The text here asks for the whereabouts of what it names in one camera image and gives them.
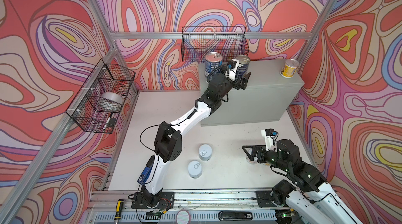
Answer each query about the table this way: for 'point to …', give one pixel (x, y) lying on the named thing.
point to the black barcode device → (235, 215)
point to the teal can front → (194, 168)
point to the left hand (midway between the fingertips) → (243, 67)
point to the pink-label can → (255, 161)
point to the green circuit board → (152, 215)
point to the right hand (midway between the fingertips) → (250, 151)
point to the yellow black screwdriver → (120, 204)
